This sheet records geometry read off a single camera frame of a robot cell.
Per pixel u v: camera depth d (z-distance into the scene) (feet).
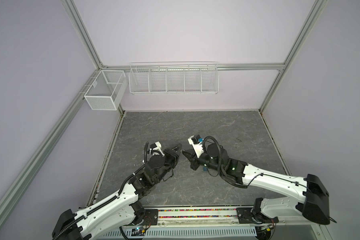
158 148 2.22
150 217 2.42
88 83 2.71
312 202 1.28
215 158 1.74
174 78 3.24
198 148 1.99
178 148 2.30
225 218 2.44
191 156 2.07
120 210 1.96
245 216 2.43
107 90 3.34
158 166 1.73
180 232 2.32
